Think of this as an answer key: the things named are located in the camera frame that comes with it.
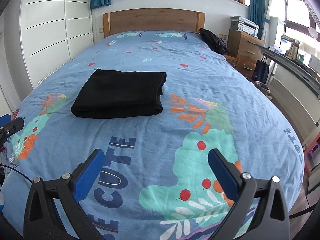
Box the black pants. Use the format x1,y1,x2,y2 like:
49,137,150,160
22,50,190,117
71,69,167,119

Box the white wardrobe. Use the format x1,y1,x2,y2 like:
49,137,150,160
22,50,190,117
4,0,93,100

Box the dark blue tote bag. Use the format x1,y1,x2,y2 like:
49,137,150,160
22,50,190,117
251,56,269,84

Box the teal curtain right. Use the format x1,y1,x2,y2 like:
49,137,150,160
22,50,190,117
248,0,269,40

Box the wooden headboard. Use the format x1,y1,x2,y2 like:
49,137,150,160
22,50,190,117
103,8,205,37

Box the white printer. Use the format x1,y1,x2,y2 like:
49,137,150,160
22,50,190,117
230,16,260,37

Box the black backpack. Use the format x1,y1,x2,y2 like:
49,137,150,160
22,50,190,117
199,28,228,55

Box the wooden drawer dresser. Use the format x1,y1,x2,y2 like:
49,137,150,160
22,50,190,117
226,29,264,80

